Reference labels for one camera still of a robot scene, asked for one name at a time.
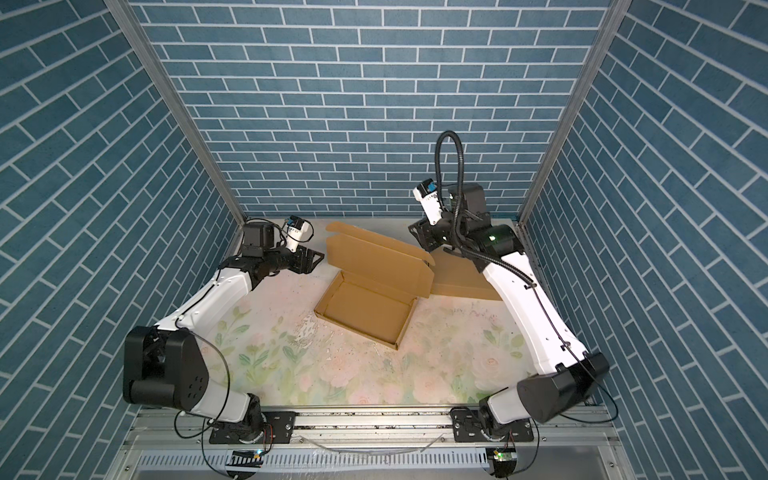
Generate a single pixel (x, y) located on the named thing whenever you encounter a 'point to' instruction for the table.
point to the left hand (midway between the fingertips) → (313, 251)
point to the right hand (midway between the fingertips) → (413, 220)
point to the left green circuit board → (245, 458)
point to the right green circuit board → (501, 454)
